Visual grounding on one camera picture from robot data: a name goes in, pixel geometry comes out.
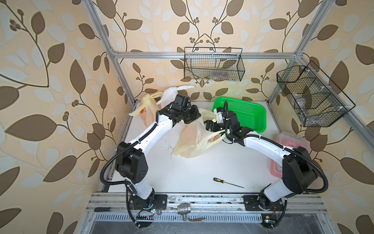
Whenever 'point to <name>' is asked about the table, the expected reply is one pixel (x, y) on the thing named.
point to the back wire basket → (213, 64)
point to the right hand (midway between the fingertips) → (205, 125)
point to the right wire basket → (317, 101)
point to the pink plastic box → (290, 139)
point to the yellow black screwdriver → (223, 182)
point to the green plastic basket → (250, 115)
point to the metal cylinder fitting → (183, 208)
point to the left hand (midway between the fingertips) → (200, 111)
